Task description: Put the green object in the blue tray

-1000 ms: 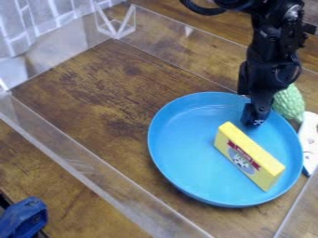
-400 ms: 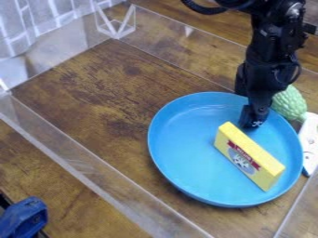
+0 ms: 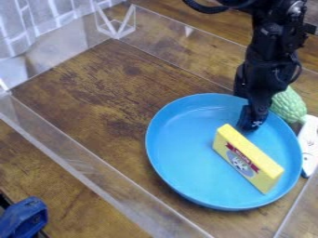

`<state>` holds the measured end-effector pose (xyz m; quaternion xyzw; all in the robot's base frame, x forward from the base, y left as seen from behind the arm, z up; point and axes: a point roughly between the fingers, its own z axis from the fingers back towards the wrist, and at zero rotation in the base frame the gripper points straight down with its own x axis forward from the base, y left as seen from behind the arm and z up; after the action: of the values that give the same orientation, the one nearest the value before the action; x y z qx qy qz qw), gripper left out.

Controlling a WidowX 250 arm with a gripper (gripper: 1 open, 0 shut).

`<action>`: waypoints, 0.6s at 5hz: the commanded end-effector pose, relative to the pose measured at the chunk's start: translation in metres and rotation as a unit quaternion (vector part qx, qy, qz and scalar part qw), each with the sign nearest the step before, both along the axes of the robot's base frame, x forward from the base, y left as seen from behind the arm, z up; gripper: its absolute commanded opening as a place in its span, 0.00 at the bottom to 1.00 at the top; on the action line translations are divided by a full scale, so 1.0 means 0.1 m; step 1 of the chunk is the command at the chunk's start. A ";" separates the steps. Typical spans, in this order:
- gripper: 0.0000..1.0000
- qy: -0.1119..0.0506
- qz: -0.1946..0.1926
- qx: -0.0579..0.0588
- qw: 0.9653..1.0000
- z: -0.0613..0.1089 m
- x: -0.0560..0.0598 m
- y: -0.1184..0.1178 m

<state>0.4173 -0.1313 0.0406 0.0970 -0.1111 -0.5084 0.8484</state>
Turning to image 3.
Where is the blue clamp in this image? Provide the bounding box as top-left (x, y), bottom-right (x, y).
top-left (0, 196), bottom-right (48, 238)

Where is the clear acrylic enclosure wall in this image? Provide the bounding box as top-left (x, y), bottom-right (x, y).
top-left (0, 0), bottom-right (318, 238)

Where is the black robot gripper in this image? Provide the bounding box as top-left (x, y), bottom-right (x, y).
top-left (234, 47), bottom-right (302, 131)

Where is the blue round plastic tray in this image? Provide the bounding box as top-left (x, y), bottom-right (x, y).
top-left (146, 93), bottom-right (302, 211)

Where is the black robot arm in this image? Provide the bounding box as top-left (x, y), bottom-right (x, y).
top-left (183, 0), bottom-right (309, 131)

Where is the grey checked curtain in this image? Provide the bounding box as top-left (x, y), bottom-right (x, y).
top-left (0, 0), bottom-right (126, 60)

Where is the yellow butter box toy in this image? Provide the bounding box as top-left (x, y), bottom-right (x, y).
top-left (213, 124), bottom-right (285, 194)

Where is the green bumpy bitter gourd toy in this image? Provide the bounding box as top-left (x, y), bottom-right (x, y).
top-left (271, 86), bottom-right (307, 124)

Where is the white toy at right edge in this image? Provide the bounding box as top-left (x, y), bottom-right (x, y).
top-left (298, 114), bottom-right (318, 178)

